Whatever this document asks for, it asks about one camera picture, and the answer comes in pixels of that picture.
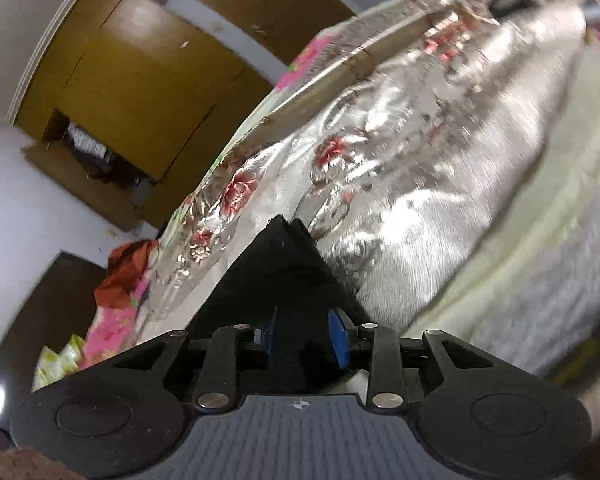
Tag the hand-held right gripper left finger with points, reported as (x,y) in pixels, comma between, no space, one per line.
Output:
(270,336)

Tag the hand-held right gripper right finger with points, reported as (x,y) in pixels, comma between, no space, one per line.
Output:
(338,338)

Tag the white fleece blanket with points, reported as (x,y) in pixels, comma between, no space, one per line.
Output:
(540,260)

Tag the floral satin blanket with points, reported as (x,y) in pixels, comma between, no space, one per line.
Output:
(405,135)

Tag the dark wooden headboard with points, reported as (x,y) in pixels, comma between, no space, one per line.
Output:
(60,290)

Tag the wooden wardrobe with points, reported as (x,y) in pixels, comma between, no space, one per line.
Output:
(145,70)

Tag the brown fuzzy clothing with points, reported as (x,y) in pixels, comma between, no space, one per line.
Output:
(10,465)

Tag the green leaf print pillow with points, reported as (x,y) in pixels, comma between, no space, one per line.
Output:
(60,362)

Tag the orange garment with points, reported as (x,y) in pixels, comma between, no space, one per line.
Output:
(125,280)

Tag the grey storage box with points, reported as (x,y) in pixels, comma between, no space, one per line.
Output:
(86,142)

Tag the black pants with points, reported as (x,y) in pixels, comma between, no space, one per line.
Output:
(280,280)

